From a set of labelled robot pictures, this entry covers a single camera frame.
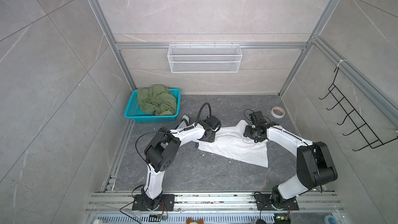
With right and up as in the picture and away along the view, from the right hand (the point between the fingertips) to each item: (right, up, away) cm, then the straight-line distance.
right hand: (248, 132), depth 94 cm
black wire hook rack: (+38, +5, -29) cm, 48 cm away
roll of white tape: (+26, +12, +16) cm, 33 cm away
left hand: (-25, -1, +1) cm, 25 cm away
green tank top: (-61, +21, +17) cm, 67 cm away
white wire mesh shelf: (-27, +48, +7) cm, 56 cm away
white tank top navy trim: (-12, -5, -3) cm, 13 cm away
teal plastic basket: (-76, +13, +10) cm, 78 cm away
